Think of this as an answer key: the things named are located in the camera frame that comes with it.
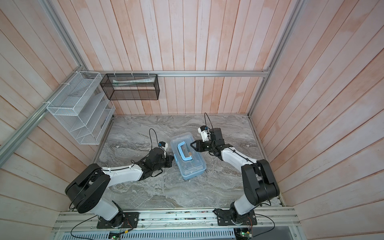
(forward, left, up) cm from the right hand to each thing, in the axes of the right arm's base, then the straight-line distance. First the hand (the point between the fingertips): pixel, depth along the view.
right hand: (193, 144), depth 90 cm
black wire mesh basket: (+38, +45, +15) cm, 60 cm away
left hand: (-8, +12, -6) cm, 16 cm away
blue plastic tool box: (-12, +1, -2) cm, 12 cm away
